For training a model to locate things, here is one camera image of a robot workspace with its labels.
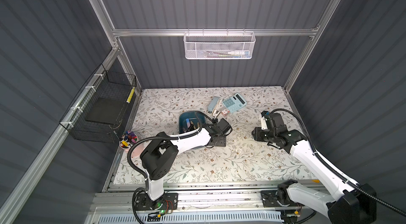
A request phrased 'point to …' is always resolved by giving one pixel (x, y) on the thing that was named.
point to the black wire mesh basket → (96, 113)
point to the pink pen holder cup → (128, 139)
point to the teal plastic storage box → (191, 121)
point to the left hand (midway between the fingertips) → (220, 143)
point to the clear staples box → (225, 112)
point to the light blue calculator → (234, 102)
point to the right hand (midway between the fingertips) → (257, 132)
